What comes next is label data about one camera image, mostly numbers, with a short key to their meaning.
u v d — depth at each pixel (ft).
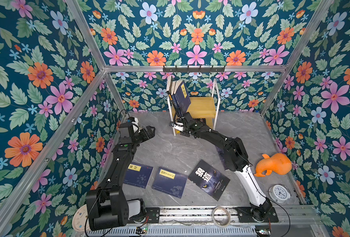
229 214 2.46
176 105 2.69
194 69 3.04
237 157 1.95
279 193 2.53
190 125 2.57
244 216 2.39
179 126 2.86
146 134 2.42
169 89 2.47
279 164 2.74
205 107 3.30
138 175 2.83
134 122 2.46
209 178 2.77
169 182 2.82
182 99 2.83
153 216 2.42
